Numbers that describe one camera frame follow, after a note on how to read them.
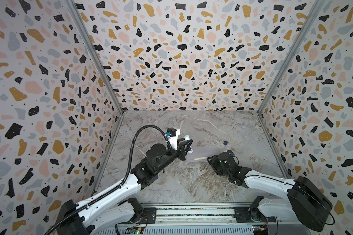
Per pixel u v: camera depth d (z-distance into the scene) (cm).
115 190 46
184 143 63
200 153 98
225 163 66
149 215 73
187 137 66
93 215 41
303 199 42
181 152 59
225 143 103
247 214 73
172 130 57
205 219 73
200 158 95
